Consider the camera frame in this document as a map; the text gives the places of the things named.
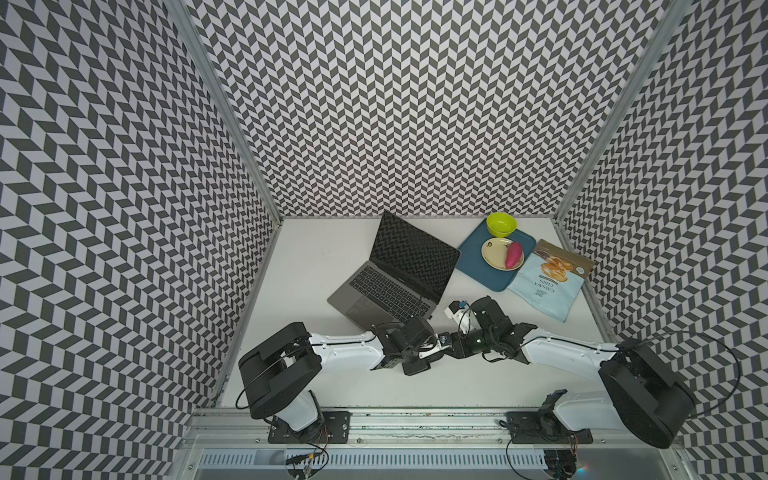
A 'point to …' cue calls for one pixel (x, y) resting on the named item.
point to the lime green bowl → (501, 224)
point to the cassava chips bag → (552, 280)
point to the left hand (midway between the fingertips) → (420, 354)
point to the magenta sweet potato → (513, 254)
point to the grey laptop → (404, 279)
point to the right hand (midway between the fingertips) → (442, 354)
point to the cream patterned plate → (494, 253)
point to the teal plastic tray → (469, 259)
